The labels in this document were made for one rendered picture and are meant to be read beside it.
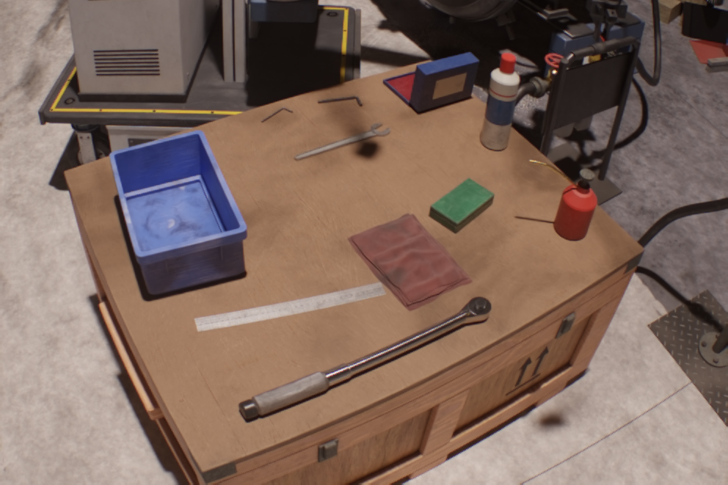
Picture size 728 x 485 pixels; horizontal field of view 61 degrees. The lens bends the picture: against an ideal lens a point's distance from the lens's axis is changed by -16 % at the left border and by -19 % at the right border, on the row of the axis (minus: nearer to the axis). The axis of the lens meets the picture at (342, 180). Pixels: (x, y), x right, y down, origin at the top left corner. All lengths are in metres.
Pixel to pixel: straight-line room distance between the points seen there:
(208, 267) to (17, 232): 1.07
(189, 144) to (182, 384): 0.51
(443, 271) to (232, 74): 0.98
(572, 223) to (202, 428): 0.80
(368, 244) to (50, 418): 0.90
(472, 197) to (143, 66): 0.97
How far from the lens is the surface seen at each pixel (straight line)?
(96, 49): 2.00
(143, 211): 1.46
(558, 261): 1.42
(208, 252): 1.24
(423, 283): 1.30
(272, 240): 1.38
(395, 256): 1.34
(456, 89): 1.74
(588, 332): 1.62
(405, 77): 1.83
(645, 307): 2.09
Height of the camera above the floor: 1.44
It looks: 40 degrees down
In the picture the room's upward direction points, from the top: 3 degrees clockwise
